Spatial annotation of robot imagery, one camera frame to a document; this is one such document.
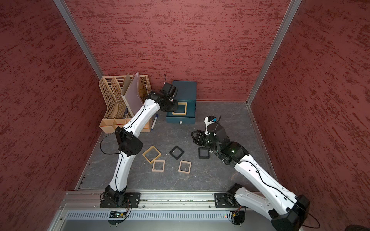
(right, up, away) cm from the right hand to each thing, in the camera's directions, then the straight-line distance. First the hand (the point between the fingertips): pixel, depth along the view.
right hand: (193, 138), depth 72 cm
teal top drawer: (-1, +15, +24) cm, 28 cm away
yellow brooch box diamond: (-23, -15, +16) cm, 32 cm away
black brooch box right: (+8, -14, +21) cm, 26 cm away
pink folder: (-36, +23, +14) cm, 45 cm away
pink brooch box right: (-5, -20, +14) cm, 25 cm away
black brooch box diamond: (-10, -13, +20) cm, 26 cm away
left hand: (-12, +15, +19) cm, 27 cm away
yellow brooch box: (-5, +13, +18) cm, 22 cm away
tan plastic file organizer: (-55, +12, +31) cm, 65 cm away
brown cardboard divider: (-45, +32, +22) cm, 59 cm away
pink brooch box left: (-21, -20, +14) cm, 32 cm away
